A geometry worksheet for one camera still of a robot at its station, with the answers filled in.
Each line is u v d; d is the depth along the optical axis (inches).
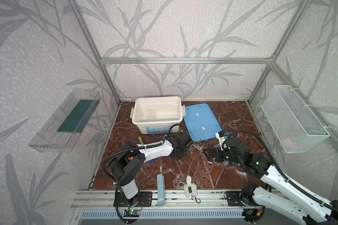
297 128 24.3
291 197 17.5
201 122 42.1
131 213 28.2
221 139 26.1
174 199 29.6
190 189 29.0
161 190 28.5
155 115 41.0
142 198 28.6
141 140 37.7
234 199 28.8
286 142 28.8
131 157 19.6
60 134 25.0
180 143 27.2
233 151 21.9
